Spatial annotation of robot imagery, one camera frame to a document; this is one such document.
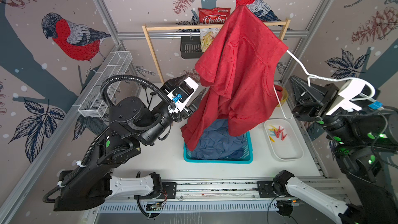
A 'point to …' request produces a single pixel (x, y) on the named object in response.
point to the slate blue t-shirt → (216, 143)
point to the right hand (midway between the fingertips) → (291, 75)
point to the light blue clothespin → (273, 132)
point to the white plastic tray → (284, 140)
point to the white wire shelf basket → (115, 65)
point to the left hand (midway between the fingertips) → (194, 77)
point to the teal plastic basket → (247, 158)
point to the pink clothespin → (280, 130)
